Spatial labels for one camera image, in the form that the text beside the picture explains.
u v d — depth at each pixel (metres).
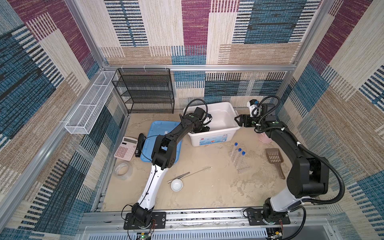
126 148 0.97
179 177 0.87
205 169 0.90
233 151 0.89
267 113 0.66
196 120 0.78
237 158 0.87
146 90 1.11
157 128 1.10
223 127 1.11
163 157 0.63
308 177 0.45
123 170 0.89
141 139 0.99
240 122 0.79
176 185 0.83
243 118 0.79
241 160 0.85
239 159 0.85
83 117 0.72
